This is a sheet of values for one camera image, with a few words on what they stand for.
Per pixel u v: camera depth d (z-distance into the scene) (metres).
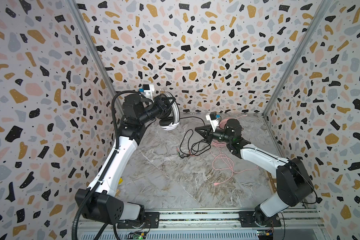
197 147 0.97
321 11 0.72
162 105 0.58
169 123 0.71
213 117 0.69
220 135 0.71
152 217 0.75
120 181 0.86
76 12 0.70
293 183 0.45
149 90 0.62
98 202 0.38
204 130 0.74
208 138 0.72
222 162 0.95
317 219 0.76
